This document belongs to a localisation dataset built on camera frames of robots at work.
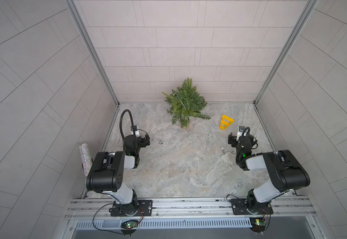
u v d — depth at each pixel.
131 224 0.64
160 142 0.94
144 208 0.71
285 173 0.45
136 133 0.80
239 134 0.81
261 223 0.68
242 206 0.72
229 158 0.85
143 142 0.79
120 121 0.65
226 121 1.05
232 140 0.86
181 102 0.77
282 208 0.72
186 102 0.79
